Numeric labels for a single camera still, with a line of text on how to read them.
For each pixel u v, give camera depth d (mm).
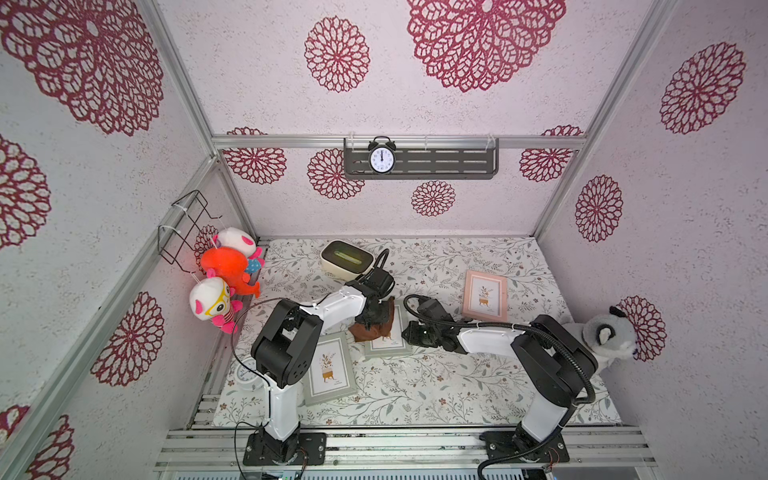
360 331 914
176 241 753
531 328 518
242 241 942
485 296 1029
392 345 913
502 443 742
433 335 730
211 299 791
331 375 853
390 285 812
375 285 763
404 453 737
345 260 1068
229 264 898
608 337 730
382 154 897
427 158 947
